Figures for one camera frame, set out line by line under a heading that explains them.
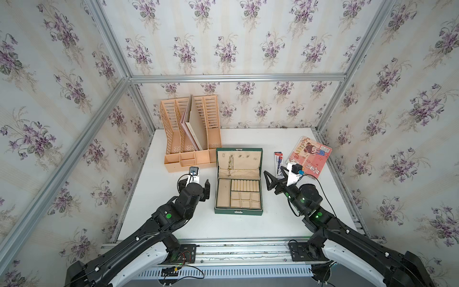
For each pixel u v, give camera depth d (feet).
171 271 2.32
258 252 2.46
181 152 3.29
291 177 2.12
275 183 2.21
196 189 1.84
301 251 2.40
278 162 3.33
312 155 3.51
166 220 1.68
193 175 2.08
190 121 2.70
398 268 1.37
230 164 2.91
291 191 2.13
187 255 2.36
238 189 2.83
